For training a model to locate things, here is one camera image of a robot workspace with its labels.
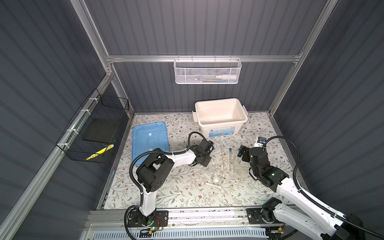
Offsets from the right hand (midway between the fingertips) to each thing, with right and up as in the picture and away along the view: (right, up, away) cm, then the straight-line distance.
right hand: (250, 148), depth 80 cm
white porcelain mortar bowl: (-18, -19, +5) cm, 26 cm away
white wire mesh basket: (-19, +59, +43) cm, 76 cm away
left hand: (-23, -9, +14) cm, 28 cm away
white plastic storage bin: (-11, +19, +30) cm, 37 cm away
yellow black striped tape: (-72, +1, -15) cm, 73 cm away
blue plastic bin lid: (-63, +4, +25) cm, 68 cm away
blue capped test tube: (-8, -8, +14) cm, 18 cm away
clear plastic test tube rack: (-9, -12, +13) cm, 20 cm away
